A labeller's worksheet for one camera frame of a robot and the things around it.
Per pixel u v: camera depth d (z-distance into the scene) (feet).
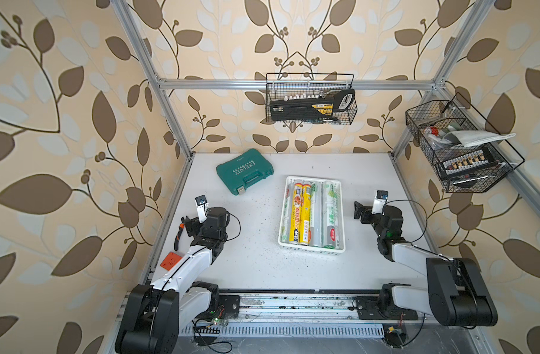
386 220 2.28
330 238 2.69
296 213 2.93
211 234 2.19
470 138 2.09
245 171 3.54
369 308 2.41
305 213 2.97
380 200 2.54
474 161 2.17
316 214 2.92
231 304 2.47
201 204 2.40
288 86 2.99
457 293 1.38
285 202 3.16
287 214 3.05
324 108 2.70
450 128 2.50
